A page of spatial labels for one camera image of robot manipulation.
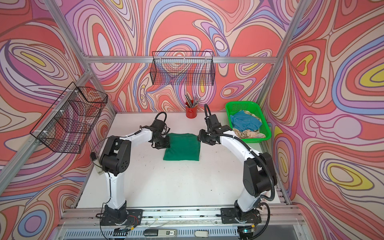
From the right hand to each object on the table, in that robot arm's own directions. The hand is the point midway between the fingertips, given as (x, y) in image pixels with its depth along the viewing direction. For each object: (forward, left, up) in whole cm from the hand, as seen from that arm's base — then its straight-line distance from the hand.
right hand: (202, 141), depth 88 cm
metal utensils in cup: (+37, +7, -3) cm, 38 cm away
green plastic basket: (+37, -27, -8) cm, 47 cm away
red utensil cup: (+33, +7, -7) cm, 34 cm away
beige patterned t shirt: (+10, -33, -8) cm, 36 cm away
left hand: (+5, +20, -10) cm, 23 cm away
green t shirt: (+3, +13, -10) cm, 17 cm away
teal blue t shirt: (+20, -31, -7) cm, 38 cm away
